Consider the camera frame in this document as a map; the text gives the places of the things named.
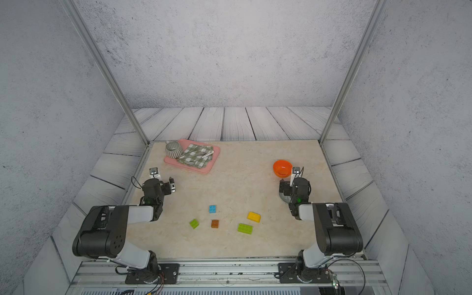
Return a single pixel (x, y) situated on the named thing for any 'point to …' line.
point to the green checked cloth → (198, 156)
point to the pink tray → (184, 142)
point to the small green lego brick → (194, 224)
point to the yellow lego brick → (254, 217)
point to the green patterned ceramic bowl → (286, 198)
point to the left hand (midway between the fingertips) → (163, 178)
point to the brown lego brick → (215, 224)
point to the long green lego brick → (244, 228)
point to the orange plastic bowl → (283, 168)
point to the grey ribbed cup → (173, 149)
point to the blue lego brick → (212, 209)
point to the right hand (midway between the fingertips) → (294, 178)
